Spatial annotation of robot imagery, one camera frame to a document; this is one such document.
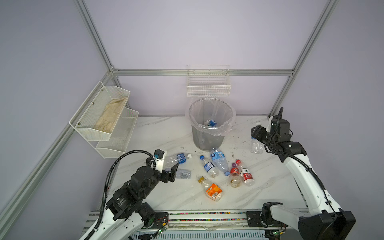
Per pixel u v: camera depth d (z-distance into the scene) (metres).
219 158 0.92
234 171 0.86
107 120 0.77
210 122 1.00
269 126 0.60
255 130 0.71
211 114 1.01
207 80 0.95
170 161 0.93
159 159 0.56
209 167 0.86
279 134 0.55
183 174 0.84
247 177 0.82
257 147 0.73
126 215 0.46
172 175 0.60
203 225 0.73
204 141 0.93
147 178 0.47
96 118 0.78
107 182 0.46
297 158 0.47
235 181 0.86
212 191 0.81
